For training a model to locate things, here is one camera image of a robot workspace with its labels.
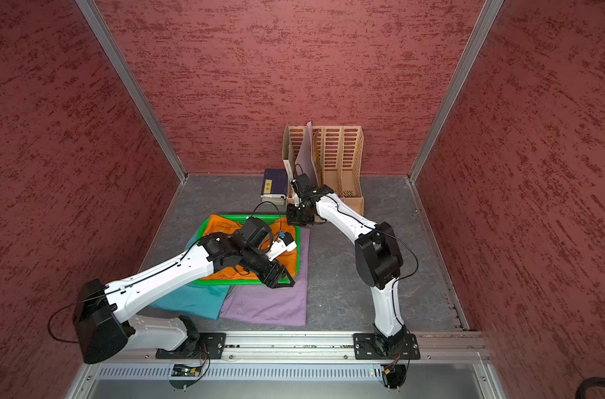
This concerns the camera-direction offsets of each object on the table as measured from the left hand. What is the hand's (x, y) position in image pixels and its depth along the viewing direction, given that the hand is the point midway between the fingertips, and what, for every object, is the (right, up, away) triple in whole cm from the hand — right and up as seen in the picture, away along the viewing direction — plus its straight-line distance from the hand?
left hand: (284, 284), depth 71 cm
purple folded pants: (-4, -11, +10) cm, 16 cm away
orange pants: (-26, +15, +19) cm, 35 cm away
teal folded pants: (-28, -9, +9) cm, 31 cm away
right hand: (0, +15, +19) cm, 24 cm away
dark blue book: (-9, +30, +44) cm, 54 cm away
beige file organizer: (+21, +46, +43) cm, 66 cm away
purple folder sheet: (+6, +41, +25) cm, 48 cm away
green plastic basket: (-19, -2, +7) cm, 21 cm away
